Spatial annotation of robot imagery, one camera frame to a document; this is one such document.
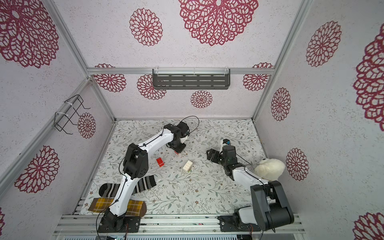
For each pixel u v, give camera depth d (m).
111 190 0.85
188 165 0.90
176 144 0.85
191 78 0.96
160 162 0.94
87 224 0.75
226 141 0.81
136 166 0.60
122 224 0.68
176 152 1.00
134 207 0.79
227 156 0.71
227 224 0.73
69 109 0.78
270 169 0.73
